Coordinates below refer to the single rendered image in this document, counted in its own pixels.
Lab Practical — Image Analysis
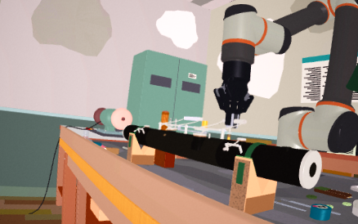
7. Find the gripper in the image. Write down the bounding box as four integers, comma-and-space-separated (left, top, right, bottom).
213, 60, 255, 129

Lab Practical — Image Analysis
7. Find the orange handled screwdriver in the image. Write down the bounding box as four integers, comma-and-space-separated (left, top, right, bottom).
160, 110, 171, 132

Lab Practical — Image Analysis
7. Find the white side key cluster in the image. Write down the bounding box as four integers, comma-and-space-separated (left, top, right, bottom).
222, 139, 244, 155

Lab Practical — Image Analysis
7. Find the black clarinet joint body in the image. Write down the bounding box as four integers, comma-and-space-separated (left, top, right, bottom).
122, 123, 323, 190

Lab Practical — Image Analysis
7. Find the small white end key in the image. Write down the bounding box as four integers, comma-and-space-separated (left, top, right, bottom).
132, 126, 151, 135

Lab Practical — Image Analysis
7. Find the green metal cabinet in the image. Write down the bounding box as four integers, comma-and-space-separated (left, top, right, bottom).
126, 49, 208, 132

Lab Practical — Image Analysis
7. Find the large wooden cradle block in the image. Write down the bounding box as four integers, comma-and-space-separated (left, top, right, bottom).
228, 155, 278, 216

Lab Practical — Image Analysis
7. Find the small wooden cradle block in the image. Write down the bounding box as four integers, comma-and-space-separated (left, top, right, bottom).
126, 132, 156, 166

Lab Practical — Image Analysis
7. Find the dark brown flat bar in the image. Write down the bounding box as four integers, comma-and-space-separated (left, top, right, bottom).
313, 186, 353, 200

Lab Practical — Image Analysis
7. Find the wooden workbench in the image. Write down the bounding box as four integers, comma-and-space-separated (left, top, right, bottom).
56, 124, 276, 224

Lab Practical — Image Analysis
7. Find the green holding strap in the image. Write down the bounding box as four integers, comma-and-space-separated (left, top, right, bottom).
244, 141, 267, 161

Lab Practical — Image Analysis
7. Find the white key rod frame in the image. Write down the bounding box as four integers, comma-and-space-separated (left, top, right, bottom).
158, 119, 226, 141

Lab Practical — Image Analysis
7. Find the white wall poster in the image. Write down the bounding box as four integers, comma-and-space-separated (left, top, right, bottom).
300, 53, 358, 104

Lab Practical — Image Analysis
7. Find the black power cable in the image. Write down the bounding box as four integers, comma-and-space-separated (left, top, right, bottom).
27, 120, 103, 216

